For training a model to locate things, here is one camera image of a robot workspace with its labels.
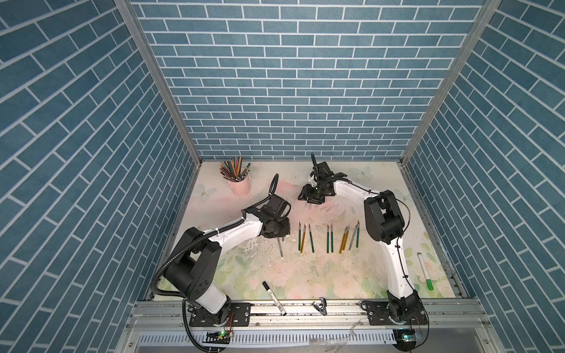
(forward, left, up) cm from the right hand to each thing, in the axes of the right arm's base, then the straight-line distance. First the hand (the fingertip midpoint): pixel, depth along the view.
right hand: (302, 199), depth 102 cm
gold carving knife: (-17, -20, -3) cm, 26 cm away
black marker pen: (-42, +8, -3) cm, 43 cm away
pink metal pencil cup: (+3, +30, +1) cm, 30 cm away
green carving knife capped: (-18, -12, -3) cm, 21 cm away
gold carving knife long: (-18, -1, -3) cm, 19 cm away
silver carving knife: (-23, +8, -3) cm, 25 cm away
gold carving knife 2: (-18, -18, -3) cm, 25 cm away
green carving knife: (-18, -5, -3) cm, 19 cm away
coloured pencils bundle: (+6, +33, +11) cm, 36 cm away
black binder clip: (-43, -9, -3) cm, 44 cm away
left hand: (-18, +3, +2) cm, 19 cm away
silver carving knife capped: (-16, -23, -4) cm, 28 cm away
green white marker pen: (-32, -49, -3) cm, 58 cm away
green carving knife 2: (-18, 0, -4) cm, 18 cm away
